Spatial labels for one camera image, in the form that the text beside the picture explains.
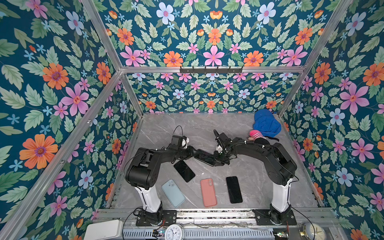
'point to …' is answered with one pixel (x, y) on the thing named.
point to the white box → (104, 230)
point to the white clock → (174, 231)
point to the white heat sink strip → (206, 234)
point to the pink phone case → (208, 192)
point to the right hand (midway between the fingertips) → (211, 163)
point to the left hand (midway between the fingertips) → (199, 150)
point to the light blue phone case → (173, 192)
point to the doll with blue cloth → (265, 124)
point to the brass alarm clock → (307, 230)
